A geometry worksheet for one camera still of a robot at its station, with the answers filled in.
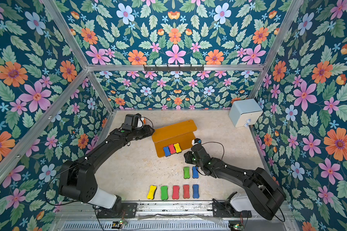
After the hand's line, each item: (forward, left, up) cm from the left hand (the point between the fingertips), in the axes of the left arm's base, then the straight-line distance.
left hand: (153, 129), depth 87 cm
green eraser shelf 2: (-31, -5, -17) cm, 36 cm away
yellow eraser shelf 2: (-33, +2, -16) cm, 36 cm away
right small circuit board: (-51, -42, -16) cm, 68 cm away
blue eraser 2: (-23, -24, -16) cm, 37 cm away
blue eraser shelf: (-33, -23, -15) cm, 43 cm away
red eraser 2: (-33, -17, -15) cm, 40 cm away
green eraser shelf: (-22, -18, -16) cm, 33 cm away
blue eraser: (-7, -7, -15) cm, 18 cm away
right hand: (-14, -18, -9) cm, 24 cm away
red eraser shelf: (-7, -10, -14) cm, 19 cm away
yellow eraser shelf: (-6, -14, -15) cm, 21 cm away
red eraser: (-31, -12, -18) cm, 38 cm away
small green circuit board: (-44, +16, -16) cm, 50 cm away
